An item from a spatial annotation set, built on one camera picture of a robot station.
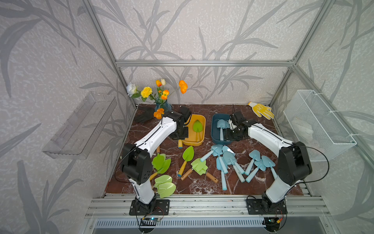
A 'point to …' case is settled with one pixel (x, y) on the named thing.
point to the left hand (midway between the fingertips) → (183, 137)
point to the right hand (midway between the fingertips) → (226, 136)
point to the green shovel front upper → (164, 175)
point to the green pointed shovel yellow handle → (180, 144)
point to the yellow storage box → (191, 141)
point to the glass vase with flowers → (161, 106)
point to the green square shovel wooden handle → (210, 177)
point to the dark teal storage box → (215, 131)
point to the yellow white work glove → (260, 109)
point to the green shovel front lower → (162, 180)
